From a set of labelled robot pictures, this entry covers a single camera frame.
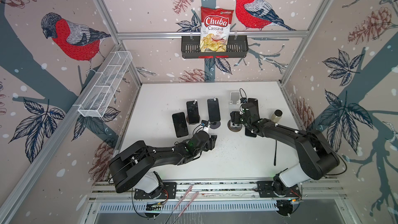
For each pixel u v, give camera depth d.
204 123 0.76
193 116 0.93
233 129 0.95
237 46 0.95
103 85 0.78
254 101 1.10
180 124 0.84
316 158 0.44
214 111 0.92
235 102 1.00
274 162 0.83
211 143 0.75
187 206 0.70
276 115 0.92
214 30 0.84
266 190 0.73
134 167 0.43
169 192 0.73
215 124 0.97
